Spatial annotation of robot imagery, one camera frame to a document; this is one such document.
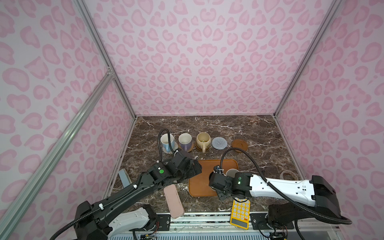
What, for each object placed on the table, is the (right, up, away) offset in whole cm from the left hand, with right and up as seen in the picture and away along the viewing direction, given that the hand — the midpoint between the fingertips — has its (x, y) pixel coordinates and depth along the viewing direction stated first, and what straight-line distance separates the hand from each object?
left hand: (198, 168), depth 74 cm
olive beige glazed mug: (+4, +11, +27) cm, 30 cm away
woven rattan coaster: (-5, +6, +27) cm, 28 cm away
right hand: (+11, -12, +2) cm, 17 cm away
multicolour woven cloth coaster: (-15, +6, +28) cm, 33 cm away
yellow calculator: (+21, -23, +1) cm, 31 cm away
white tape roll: (+48, -9, +14) cm, 51 cm away
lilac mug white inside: (-9, +12, +27) cm, 31 cm away
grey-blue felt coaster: (+15, +9, +30) cm, 35 cm away
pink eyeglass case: (-13, -19, +5) cm, 23 cm away
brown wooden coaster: (+29, +9, +29) cm, 42 cm away
